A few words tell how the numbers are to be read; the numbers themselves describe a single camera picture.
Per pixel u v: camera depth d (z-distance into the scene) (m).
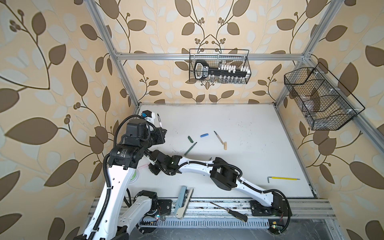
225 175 0.61
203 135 1.02
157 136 0.59
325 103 0.73
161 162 0.72
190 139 1.02
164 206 0.74
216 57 0.90
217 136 1.02
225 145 0.98
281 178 0.84
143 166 0.88
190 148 0.96
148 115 0.59
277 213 0.65
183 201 0.74
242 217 0.71
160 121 0.68
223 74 0.85
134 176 0.83
